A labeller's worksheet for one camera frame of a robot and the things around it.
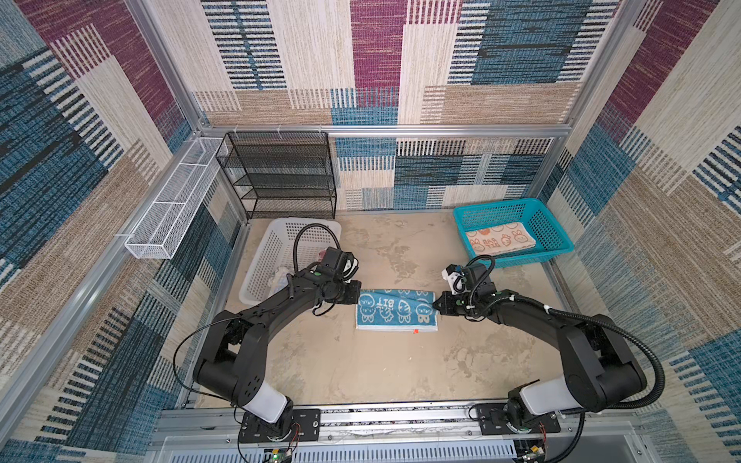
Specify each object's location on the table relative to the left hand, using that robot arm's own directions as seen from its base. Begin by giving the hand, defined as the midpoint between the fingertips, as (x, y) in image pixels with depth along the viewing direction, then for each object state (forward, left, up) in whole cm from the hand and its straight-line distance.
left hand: (358, 290), depth 89 cm
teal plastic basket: (+21, -68, -2) cm, 71 cm away
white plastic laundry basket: (+21, +28, -4) cm, 36 cm away
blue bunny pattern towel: (-5, -12, -4) cm, 13 cm away
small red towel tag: (-10, -18, -8) cm, 22 cm away
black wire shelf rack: (+46, +30, +8) cm, 55 cm away
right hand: (-4, -24, -4) cm, 24 cm away
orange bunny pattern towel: (+24, -52, -5) cm, 58 cm away
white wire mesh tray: (+16, +61, +9) cm, 64 cm away
